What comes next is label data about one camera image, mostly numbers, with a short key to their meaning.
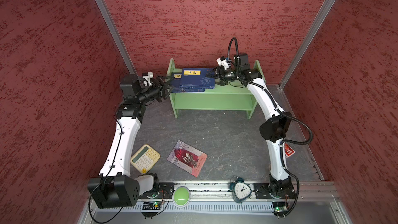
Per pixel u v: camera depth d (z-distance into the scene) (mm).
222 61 790
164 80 608
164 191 726
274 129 583
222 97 962
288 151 856
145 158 830
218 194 742
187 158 847
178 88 780
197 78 813
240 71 684
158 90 608
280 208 705
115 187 375
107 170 388
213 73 725
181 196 710
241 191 710
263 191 739
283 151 611
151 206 712
